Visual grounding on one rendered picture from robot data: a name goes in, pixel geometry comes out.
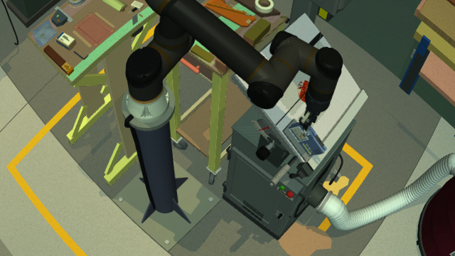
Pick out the salmon cylinder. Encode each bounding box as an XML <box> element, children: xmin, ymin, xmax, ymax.
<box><xmin>178</xmin><ymin>56</ymin><xmax>202</xmax><ymax>75</ymax></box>

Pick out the brown square mat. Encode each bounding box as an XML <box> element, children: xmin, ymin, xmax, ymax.
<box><xmin>73</xmin><ymin>13</ymin><xmax>115</xmax><ymax>48</ymax></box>

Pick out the lumber rack with boards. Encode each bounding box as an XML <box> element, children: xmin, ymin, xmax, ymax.
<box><xmin>398</xmin><ymin>0</ymin><xmax>455</xmax><ymax>108</ymax></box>

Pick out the dark green box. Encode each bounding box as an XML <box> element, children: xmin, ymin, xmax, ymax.
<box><xmin>6</xmin><ymin>0</ymin><xmax>62</xmax><ymax>28</ymax></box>

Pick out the red blade guard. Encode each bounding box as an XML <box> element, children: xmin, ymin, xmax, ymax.
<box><xmin>297</xmin><ymin>79</ymin><xmax>311</xmax><ymax>103</ymax></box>

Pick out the small olive block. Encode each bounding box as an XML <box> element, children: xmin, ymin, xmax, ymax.
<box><xmin>189</xmin><ymin>43</ymin><xmax>216</xmax><ymax>64</ymax></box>

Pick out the light green roll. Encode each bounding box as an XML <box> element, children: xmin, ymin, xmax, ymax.
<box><xmin>102</xmin><ymin>0</ymin><xmax>128</xmax><ymax>12</ymax></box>

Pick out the grey bevel scale red pointer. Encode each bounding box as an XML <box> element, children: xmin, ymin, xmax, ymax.
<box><xmin>250</xmin><ymin>118</ymin><xmax>277</xmax><ymax>140</ymax></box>

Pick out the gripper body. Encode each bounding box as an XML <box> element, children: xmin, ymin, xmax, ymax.
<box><xmin>304</xmin><ymin>91</ymin><xmax>334</xmax><ymax>116</ymax></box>

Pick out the blue grey metal sheet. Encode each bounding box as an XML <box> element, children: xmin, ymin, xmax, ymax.
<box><xmin>32</xmin><ymin>28</ymin><xmax>58</xmax><ymax>48</ymax></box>

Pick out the black lock lever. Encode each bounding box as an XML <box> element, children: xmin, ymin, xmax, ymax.
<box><xmin>289</xmin><ymin>161</ymin><xmax>314</xmax><ymax>181</ymax></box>

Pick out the large olive block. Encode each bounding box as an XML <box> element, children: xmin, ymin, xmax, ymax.
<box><xmin>243</xmin><ymin>18</ymin><xmax>272</xmax><ymax>47</ymax></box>

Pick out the dark red dust drum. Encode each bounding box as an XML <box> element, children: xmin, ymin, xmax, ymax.
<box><xmin>417</xmin><ymin>176</ymin><xmax>455</xmax><ymax>256</ymax></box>

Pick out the black round knob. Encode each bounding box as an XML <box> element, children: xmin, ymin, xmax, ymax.
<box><xmin>255</xmin><ymin>142</ymin><xmax>275</xmax><ymax>161</ymax></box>

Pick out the cream tape roll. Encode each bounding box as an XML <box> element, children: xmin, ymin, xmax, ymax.
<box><xmin>254</xmin><ymin>0</ymin><xmax>275</xmax><ymax>15</ymax></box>

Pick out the grey bandsaw body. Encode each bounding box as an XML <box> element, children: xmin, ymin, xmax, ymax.
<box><xmin>222</xmin><ymin>0</ymin><xmax>358</xmax><ymax>240</ymax></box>

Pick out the white and blue box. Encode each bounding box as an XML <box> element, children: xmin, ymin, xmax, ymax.
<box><xmin>55</xmin><ymin>31</ymin><xmax>77</xmax><ymax>50</ymax></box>

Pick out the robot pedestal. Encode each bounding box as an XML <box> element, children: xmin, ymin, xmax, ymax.
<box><xmin>112</xmin><ymin>89</ymin><xmax>224</xmax><ymax>252</ymax></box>

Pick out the dark grey square tool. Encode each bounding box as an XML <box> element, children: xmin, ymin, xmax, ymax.
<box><xmin>50</xmin><ymin>7</ymin><xmax>69</xmax><ymax>26</ymax></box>

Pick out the green topped wooden workbench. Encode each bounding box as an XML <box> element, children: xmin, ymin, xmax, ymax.
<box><xmin>27</xmin><ymin>0</ymin><xmax>178</xmax><ymax>187</ymax></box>

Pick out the dark brown block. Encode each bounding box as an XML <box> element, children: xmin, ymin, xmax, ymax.
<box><xmin>43</xmin><ymin>44</ymin><xmax>75</xmax><ymax>76</ymax></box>

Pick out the grey cylinder lever handle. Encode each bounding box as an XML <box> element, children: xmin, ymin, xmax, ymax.
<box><xmin>269</xmin><ymin>163</ymin><xmax>294</xmax><ymax>188</ymax></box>

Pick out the yellow legged tool cart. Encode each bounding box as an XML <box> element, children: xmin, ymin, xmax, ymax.
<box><xmin>175</xmin><ymin>0</ymin><xmax>289</xmax><ymax>186</ymax></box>

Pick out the orange hand saw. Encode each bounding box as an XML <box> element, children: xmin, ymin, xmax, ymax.
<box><xmin>203</xmin><ymin>0</ymin><xmax>257</xmax><ymax>28</ymax></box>

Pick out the white ribbed dust hose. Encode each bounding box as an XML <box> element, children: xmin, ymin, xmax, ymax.
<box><xmin>307</xmin><ymin>152</ymin><xmax>455</xmax><ymax>232</ymax></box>

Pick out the blue pendulum angle finder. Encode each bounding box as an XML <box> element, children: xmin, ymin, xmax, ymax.
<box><xmin>287</xmin><ymin>120</ymin><xmax>328</xmax><ymax>158</ymax></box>

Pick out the light grey bandsaw table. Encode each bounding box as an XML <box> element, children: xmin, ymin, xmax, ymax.
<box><xmin>230</xmin><ymin>13</ymin><xmax>370</xmax><ymax>170</ymax></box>

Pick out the thin black cable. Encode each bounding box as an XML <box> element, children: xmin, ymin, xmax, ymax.
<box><xmin>6</xmin><ymin>6</ymin><xmax>19</xmax><ymax>46</ymax></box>

